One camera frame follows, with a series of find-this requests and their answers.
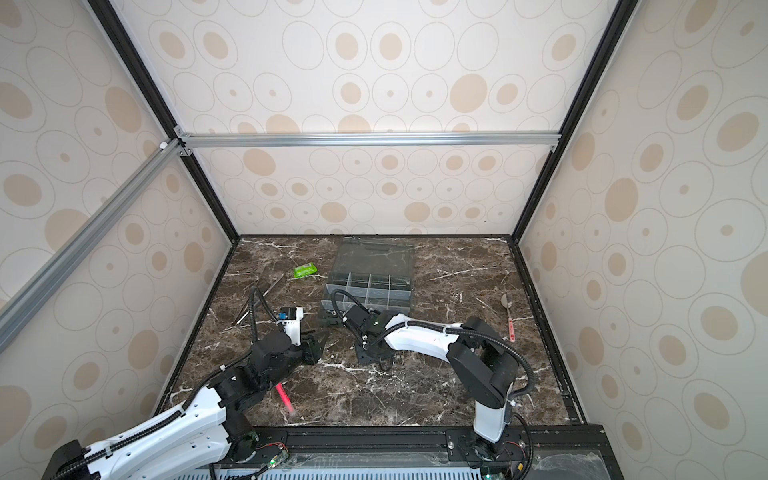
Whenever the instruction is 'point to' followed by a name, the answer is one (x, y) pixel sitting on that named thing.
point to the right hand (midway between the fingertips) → (368, 356)
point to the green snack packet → (305, 270)
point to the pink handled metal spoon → (507, 301)
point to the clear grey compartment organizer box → (375, 272)
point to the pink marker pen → (285, 396)
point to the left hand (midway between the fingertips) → (331, 331)
